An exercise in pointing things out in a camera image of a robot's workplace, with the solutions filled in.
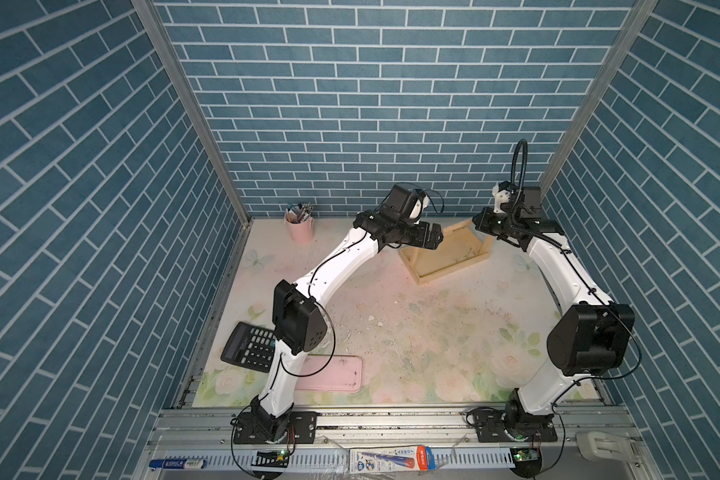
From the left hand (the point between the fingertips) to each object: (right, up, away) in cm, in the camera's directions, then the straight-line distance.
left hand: (438, 237), depth 82 cm
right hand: (+13, +6, +6) cm, 15 cm away
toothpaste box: (-13, -52, -12) cm, 55 cm away
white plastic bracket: (+37, -50, -12) cm, 63 cm away
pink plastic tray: (-26, -37, -1) cm, 45 cm away
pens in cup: (-43, +9, +21) cm, 49 cm away
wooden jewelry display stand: (+13, -2, +21) cm, 24 cm away
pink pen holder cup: (-45, +3, +29) cm, 54 cm away
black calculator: (-53, -32, +3) cm, 62 cm away
